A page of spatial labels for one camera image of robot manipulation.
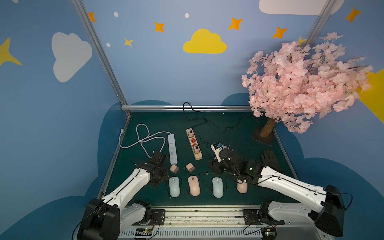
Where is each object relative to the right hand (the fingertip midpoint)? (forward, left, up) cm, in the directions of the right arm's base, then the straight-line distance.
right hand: (214, 158), depth 78 cm
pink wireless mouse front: (-10, +10, -14) cm, 20 cm away
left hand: (-6, +27, -13) cm, 31 cm away
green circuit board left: (-33, +34, -19) cm, 51 cm away
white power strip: (+11, +26, -14) cm, 31 cm away
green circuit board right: (-30, -28, -20) cm, 45 cm away
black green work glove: (+9, -37, -15) cm, 41 cm away
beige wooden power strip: (+10, +10, -13) cm, 19 cm away
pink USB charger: (-2, +23, -13) cm, 26 cm away
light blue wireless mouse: (-10, -3, -14) cm, 18 cm away
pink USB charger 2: (+1, +13, -15) cm, 20 cm away
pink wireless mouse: (-9, -17, -15) cm, 24 cm away
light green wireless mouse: (-12, +21, -14) cm, 28 cm away
